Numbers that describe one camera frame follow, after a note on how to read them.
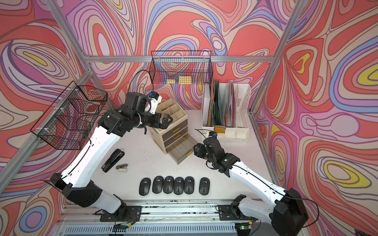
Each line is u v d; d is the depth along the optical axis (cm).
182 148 98
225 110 85
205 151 70
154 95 58
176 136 89
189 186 80
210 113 93
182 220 73
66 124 74
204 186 80
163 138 80
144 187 80
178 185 80
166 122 59
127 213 73
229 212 73
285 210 39
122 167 89
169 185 80
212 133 72
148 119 55
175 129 82
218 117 91
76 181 40
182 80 82
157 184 81
